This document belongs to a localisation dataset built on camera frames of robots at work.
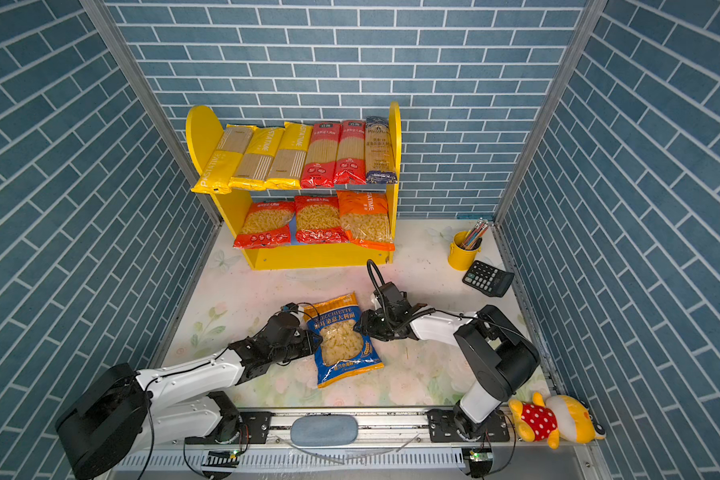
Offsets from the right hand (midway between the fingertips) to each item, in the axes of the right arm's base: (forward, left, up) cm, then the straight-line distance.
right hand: (355, 327), depth 88 cm
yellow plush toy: (-19, -52, +2) cm, 56 cm away
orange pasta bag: (+32, 0, +15) cm, 36 cm away
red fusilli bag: (+25, +30, +16) cm, 42 cm away
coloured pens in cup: (+31, -37, +9) cm, 49 cm away
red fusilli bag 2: (+29, +15, +15) cm, 36 cm away
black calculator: (+22, -45, -3) cm, 50 cm away
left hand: (-5, +8, 0) cm, 10 cm away
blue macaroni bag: (-8, +2, 0) cm, 8 cm away
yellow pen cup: (+28, -34, +1) cm, 44 cm away
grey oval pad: (-27, +4, 0) cm, 27 cm away
